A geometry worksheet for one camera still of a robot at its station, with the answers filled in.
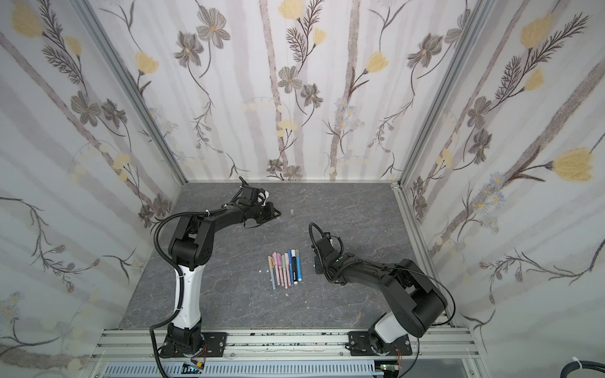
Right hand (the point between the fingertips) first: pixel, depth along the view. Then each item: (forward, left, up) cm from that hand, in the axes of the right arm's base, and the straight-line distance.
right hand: (323, 257), depth 92 cm
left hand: (+21, +18, +1) cm, 28 cm away
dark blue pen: (-4, +13, -1) cm, 13 cm away
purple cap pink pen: (-1, +18, -2) cm, 18 cm away
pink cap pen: (0, +20, -2) cm, 20 cm away
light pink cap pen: (-4, +14, -2) cm, 15 cm away
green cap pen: (-6, +15, -1) cm, 16 cm away
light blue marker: (-3, +10, -1) cm, 10 cm away
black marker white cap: (-4, +11, -1) cm, 12 cm away
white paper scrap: (-5, +25, -3) cm, 25 cm away
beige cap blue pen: (-4, +20, -1) cm, 21 cm away
